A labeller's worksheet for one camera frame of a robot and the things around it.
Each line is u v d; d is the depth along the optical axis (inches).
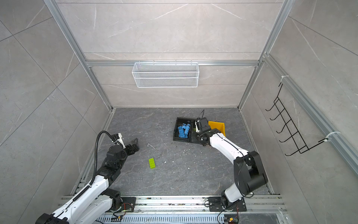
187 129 38.7
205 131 26.6
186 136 38.7
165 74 39.6
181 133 38.6
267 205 29.5
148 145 37.9
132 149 28.9
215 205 28.7
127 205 28.7
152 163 34.5
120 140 28.6
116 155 24.1
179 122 42.0
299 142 25.3
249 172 17.3
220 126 39.7
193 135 31.3
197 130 31.4
